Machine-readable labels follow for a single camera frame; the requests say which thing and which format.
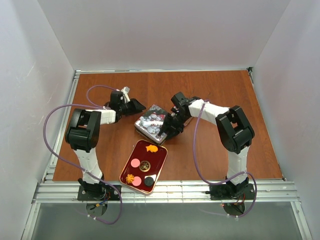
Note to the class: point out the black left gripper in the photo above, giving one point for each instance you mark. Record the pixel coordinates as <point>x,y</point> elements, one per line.
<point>131,106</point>

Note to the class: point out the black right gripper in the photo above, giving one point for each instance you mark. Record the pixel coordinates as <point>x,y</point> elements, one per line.
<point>172,122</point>

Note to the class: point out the gold square cookie tin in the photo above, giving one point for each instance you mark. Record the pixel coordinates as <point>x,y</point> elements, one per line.
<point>151,132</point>

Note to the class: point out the gold tin lid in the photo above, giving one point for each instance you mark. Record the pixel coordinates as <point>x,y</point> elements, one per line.
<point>155,116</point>

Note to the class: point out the dark red serving tray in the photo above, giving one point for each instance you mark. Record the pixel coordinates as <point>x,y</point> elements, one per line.
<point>151,164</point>

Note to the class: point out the metal serving tongs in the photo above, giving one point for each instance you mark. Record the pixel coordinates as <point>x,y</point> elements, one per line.
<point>192,107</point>

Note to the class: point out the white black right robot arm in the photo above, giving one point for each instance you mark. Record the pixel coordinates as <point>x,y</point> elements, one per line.
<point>234,129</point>

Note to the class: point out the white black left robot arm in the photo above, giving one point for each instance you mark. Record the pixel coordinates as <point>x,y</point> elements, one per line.
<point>83,132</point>

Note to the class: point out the orange fish-shaped cookie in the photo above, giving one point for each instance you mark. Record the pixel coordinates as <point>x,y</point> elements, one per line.
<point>152,148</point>

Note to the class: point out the pink round cookie upper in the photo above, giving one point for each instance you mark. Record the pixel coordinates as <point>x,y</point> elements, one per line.
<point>135,163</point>

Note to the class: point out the pink round cookie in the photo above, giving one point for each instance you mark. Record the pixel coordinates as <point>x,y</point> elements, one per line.
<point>136,181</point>
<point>135,163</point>

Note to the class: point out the black round cookie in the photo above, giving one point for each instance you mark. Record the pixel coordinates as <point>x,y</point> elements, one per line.
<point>148,181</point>

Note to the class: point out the pink round cookie lower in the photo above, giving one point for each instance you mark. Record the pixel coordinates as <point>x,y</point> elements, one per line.
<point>136,181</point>

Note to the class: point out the orange swirl cookie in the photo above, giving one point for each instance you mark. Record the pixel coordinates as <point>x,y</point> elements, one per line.
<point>129,178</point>

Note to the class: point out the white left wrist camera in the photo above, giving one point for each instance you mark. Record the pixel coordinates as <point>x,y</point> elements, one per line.
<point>125,94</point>

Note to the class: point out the aluminium front frame rail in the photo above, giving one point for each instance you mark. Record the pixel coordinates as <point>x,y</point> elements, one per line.
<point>167,192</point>

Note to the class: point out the aluminium frame rail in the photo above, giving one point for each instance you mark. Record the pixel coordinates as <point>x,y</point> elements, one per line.
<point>167,192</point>
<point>55,149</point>
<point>250,74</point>

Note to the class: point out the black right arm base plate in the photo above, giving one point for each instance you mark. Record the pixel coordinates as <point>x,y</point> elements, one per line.
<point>226,192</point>

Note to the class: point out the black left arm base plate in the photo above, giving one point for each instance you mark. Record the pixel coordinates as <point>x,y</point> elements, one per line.
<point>99,193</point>

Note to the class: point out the aluminium right frame rail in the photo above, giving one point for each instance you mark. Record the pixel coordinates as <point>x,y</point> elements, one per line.
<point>250,74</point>

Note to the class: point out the aluminium left frame rail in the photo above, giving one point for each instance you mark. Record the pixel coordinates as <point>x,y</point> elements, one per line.
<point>55,149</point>

